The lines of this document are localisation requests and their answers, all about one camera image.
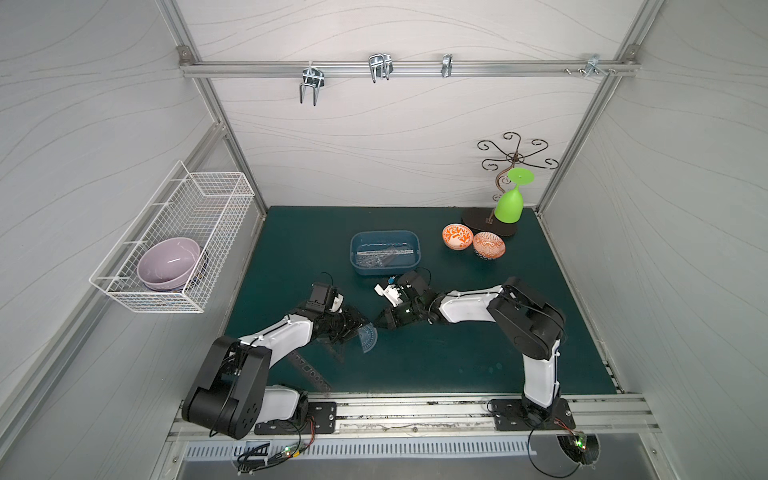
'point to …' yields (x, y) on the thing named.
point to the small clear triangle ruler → (335, 349)
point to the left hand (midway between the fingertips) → (366, 326)
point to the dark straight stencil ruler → (315, 375)
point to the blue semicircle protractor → (368, 336)
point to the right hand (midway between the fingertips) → (373, 323)
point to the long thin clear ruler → (385, 252)
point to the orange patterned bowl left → (457, 236)
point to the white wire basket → (206, 207)
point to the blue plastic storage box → (378, 240)
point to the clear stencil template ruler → (377, 260)
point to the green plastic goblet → (510, 206)
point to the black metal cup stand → (484, 220)
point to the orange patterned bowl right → (489, 245)
